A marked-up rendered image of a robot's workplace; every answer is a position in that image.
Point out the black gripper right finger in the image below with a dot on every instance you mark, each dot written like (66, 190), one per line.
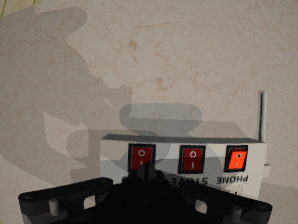
(223, 207)

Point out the white power strip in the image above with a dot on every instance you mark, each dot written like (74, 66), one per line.
(234, 165)

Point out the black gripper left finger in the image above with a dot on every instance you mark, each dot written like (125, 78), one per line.
(57, 203)

